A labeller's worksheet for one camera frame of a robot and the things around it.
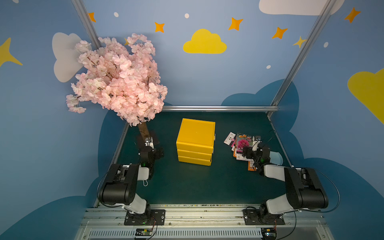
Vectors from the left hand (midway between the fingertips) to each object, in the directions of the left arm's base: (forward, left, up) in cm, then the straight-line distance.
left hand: (153, 144), depth 95 cm
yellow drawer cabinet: (-7, -27, +15) cm, 32 cm away
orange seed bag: (-2, -54, -6) cm, 54 cm away
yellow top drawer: (-2, -38, +13) cm, 40 cm away
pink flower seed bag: (+9, -61, -5) cm, 62 cm away
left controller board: (-45, -3, -7) cm, 46 cm away
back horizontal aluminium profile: (+44, -49, -7) cm, 66 cm away
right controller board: (-44, -65, -9) cm, 79 cm away
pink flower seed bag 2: (+11, -53, -7) cm, 55 cm away
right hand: (+2, -66, 0) cm, 66 cm away
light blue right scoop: (-3, -82, -8) cm, 82 cm away
